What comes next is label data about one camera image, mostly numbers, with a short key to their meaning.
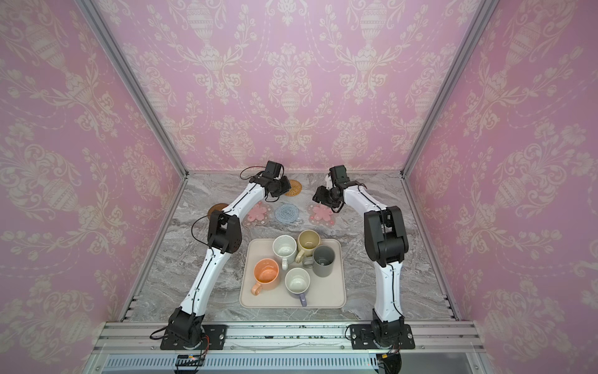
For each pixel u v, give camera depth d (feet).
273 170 3.02
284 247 3.07
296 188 3.75
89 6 2.27
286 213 3.46
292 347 2.39
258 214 3.40
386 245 1.85
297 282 2.79
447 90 2.86
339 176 2.68
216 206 3.51
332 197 2.86
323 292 2.70
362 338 2.39
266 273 2.86
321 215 3.46
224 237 2.35
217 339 2.43
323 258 2.80
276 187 3.18
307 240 3.09
